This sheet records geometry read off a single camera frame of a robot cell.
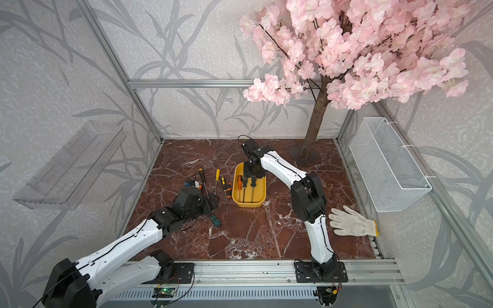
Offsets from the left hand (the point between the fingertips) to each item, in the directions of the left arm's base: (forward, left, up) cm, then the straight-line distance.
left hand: (214, 201), depth 82 cm
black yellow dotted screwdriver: (+16, -12, -9) cm, 22 cm away
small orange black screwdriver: (+11, -4, -10) cm, 15 cm away
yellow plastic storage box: (+8, -15, -11) cm, 20 cm away
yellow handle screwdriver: (+18, +3, -11) cm, 21 cm away
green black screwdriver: (-6, 0, -8) cm, 10 cm away
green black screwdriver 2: (+14, -16, -10) cm, 24 cm away
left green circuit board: (-31, +16, -12) cm, 37 cm away
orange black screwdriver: (+14, -9, -10) cm, 20 cm away
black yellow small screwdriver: (+14, -1, -11) cm, 17 cm away
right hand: (+16, -14, -2) cm, 21 cm away
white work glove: (-6, -61, -10) cm, 62 cm away
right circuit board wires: (-32, -46, -14) cm, 58 cm away
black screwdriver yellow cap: (+18, +11, -11) cm, 24 cm away
